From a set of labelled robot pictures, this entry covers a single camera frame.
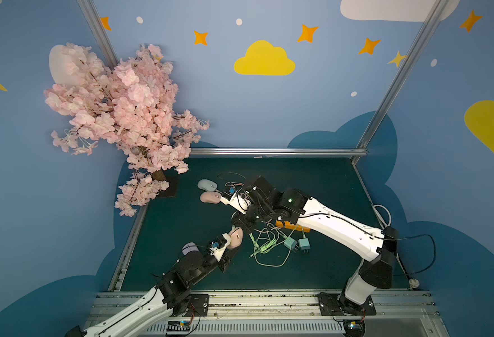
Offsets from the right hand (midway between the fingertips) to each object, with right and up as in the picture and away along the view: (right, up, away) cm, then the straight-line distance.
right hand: (236, 217), depth 70 cm
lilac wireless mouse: (-21, -15, +16) cm, 30 cm away
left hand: (0, -9, +6) cm, 11 cm away
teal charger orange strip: (+28, -15, +17) cm, 36 cm away
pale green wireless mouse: (-17, +10, +35) cm, 40 cm away
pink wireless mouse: (0, -6, 0) cm, 6 cm away
